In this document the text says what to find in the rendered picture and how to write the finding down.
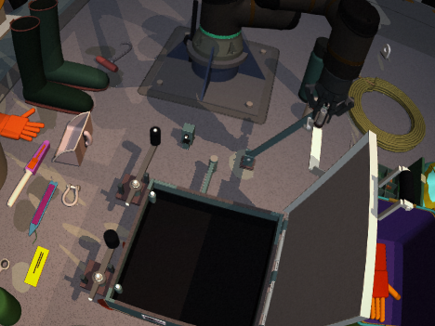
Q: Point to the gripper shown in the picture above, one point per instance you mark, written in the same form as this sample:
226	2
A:
336	87

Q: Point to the grey metal pin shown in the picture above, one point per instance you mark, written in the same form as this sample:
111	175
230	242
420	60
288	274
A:
320	119

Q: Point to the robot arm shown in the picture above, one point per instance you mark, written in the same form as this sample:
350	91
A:
278	2

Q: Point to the white lug bar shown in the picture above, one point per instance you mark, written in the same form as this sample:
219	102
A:
315	148

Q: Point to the teal stay rod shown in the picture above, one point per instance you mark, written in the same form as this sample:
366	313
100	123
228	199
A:
278	136

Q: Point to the brown stay hinge base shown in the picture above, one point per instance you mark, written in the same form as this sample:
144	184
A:
247	162

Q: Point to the grey hatch lid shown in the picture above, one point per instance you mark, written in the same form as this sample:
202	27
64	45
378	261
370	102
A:
326	233

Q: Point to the teal hatch coaming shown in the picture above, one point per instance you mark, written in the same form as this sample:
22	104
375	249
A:
136	250

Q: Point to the dark green cylinder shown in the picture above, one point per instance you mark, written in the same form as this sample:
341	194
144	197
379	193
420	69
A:
311	73

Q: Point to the white pad eye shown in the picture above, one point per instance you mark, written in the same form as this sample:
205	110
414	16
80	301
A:
386	51

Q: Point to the green crate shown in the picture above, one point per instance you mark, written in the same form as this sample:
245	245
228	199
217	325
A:
387	182

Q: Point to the teal and yellow buoy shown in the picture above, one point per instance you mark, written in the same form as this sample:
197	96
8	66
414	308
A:
430	185

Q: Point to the purple crate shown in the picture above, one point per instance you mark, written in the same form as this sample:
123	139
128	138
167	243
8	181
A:
414	250

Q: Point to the orange glove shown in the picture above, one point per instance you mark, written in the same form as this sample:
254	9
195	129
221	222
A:
380	284
13	126

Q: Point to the grey dog lever black knob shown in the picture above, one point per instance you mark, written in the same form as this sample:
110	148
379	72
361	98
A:
147	162
105	260

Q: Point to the white round stud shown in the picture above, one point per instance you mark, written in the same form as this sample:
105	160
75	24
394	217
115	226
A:
118	288
152	196

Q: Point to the beige scoop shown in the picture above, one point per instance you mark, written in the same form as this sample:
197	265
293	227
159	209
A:
76	141

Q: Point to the white shackle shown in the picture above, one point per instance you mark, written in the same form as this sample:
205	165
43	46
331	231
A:
65	196

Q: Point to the dark green rubber boot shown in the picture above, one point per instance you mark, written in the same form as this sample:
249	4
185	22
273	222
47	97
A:
54	39
34	67

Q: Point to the purple and cream knife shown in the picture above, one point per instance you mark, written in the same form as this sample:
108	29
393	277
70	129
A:
34	163

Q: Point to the blue and magenta net needle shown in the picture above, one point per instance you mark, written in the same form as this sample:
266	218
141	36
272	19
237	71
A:
43	206

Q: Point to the yellow tag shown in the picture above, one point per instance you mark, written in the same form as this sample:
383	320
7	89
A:
36	266

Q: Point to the green round object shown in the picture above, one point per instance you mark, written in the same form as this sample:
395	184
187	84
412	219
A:
8	308

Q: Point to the green stop post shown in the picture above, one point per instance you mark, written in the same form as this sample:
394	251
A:
210	174

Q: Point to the green notched bracket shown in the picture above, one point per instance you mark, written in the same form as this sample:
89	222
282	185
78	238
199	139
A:
188	135

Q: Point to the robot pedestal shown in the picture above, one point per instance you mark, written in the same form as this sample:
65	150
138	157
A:
176	80

